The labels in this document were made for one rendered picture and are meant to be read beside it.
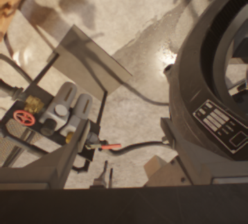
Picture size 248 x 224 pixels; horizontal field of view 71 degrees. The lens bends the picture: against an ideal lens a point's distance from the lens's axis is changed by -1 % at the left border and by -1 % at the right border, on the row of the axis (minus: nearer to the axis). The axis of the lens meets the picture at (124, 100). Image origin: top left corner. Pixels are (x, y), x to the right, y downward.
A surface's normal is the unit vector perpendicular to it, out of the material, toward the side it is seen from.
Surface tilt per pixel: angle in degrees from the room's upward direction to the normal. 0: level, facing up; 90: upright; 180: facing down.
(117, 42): 0
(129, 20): 0
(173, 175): 90
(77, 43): 0
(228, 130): 90
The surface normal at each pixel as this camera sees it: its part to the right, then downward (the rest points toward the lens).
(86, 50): -0.09, 0.65
